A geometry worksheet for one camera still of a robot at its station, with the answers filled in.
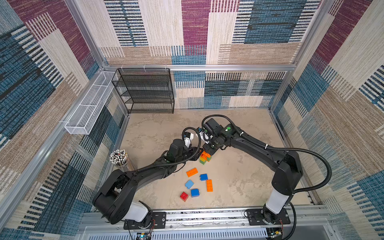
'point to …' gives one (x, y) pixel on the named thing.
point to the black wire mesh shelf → (145, 90)
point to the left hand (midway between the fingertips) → (203, 150)
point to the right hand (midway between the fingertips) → (211, 149)
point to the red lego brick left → (184, 196)
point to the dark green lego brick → (202, 162)
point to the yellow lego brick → (202, 159)
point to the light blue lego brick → (189, 184)
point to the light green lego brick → (208, 159)
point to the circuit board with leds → (274, 233)
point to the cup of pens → (119, 157)
